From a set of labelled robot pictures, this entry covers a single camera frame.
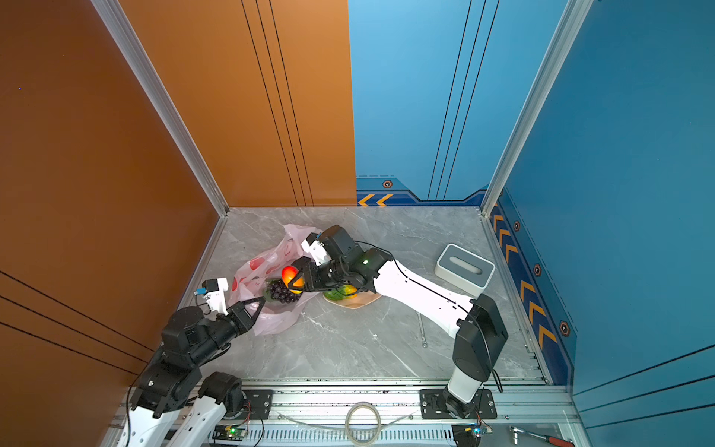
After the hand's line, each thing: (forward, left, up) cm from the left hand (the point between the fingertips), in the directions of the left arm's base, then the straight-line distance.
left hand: (266, 297), depth 69 cm
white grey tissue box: (+21, -59, -18) cm, 65 cm away
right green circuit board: (-25, -55, -21) cm, 64 cm away
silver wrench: (-3, -43, -23) cm, 49 cm away
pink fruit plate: (+10, -24, -20) cm, 33 cm away
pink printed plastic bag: (+9, +7, -4) cm, 12 cm away
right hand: (+3, -7, +1) cm, 7 cm away
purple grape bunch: (+12, +4, -18) cm, 22 cm away
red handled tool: (-27, -74, -22) cm, 82 cm away
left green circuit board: (-26, +10, -24) cm, 37 cm away
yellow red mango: (+5, -5, +4) cm, 8 cm away
